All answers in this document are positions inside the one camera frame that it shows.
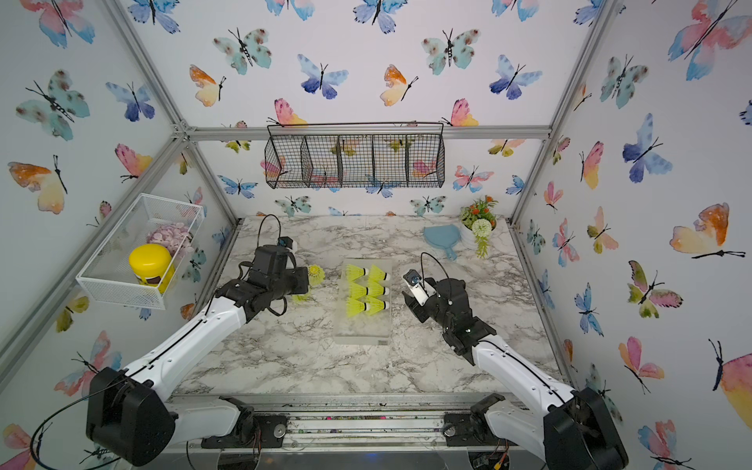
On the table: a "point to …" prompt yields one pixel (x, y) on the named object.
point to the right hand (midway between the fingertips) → (416, 282)
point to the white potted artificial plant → (477, 221)
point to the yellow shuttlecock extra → (355, 306)
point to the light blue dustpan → (444, 237)
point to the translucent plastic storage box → (361, 329)
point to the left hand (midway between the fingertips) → (310, 272)
